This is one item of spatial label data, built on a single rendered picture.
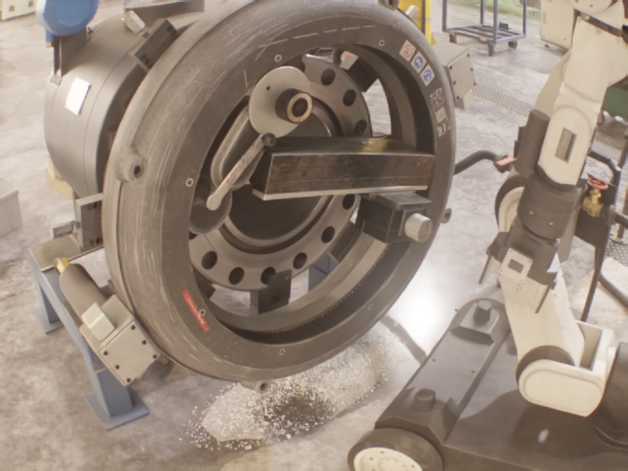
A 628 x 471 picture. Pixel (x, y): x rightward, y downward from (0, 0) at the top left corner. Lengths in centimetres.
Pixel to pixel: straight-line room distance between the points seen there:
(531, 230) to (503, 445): 51
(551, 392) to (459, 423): 21
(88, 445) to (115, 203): 74
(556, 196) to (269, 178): 42
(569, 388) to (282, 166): 68
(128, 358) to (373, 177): 52
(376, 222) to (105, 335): 51
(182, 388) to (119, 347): 62
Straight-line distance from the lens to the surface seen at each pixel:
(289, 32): 92
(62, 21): 149
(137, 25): 92
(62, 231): 96
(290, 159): 96
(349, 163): 104
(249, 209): 130
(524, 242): 90
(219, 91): 87
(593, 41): 78
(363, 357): 168
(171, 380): 160
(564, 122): 79
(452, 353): 141
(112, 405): 148
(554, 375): 119
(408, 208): 110
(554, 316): 117
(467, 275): 207
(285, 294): 127
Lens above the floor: 105
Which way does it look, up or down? 28 degrees down
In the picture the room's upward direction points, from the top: 2 degrees clockwise
